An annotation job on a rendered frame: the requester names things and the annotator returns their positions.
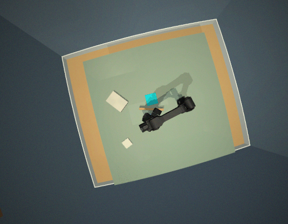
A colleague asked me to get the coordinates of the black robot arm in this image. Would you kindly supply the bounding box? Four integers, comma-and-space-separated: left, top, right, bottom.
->
139, 96, 196, 132

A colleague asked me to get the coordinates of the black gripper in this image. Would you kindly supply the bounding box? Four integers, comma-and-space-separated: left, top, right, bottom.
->
151, 108, 162, 117

